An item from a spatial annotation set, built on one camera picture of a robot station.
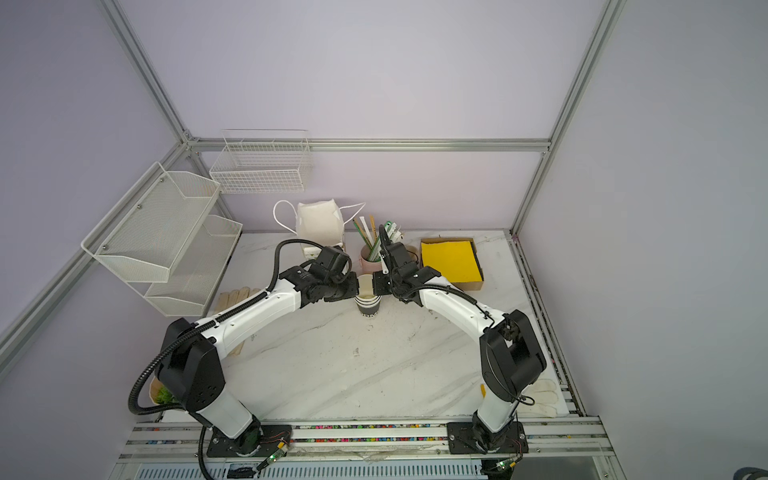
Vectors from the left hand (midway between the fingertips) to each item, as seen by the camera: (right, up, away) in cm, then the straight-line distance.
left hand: (356, 289), depth 85 cm
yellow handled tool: (+36, -28, -3) cm, 46 cm away
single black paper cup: (+3, +2, -7) cm, 8 cm away
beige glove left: (-46, -5, +14) cm, 48 cm away
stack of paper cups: (+3, -5, +1) cm, 6 cm away
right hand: (+5, +2, +1) cm, 6 cm away
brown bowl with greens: (-47, -24, -14) cm, 54 cm away
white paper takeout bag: (-15, +21, +16) cm, 30 cm away
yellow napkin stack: (+33, +8, +23) cm, 41 cm away
